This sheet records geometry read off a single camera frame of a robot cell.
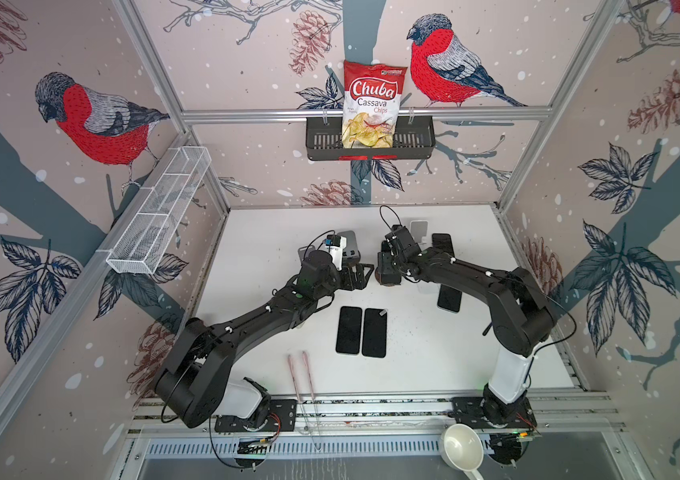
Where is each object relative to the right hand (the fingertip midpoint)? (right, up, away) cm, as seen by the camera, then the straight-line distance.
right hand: (384, 265), depth 96 cm
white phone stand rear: (+13, +12, +7) cm, 19 cm away
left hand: (-8, +1, -15) cm, 17 cm away
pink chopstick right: (-21, -33, -19) cm, 44 cm away
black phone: (-4, -21, -10) cm, 23 cm away
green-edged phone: (-12, -19, -6) cm, 23 cm away
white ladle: (+15, -40, -27) cm, 51 cm away
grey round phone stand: (-26, +5, +2) cm, 27 cm away
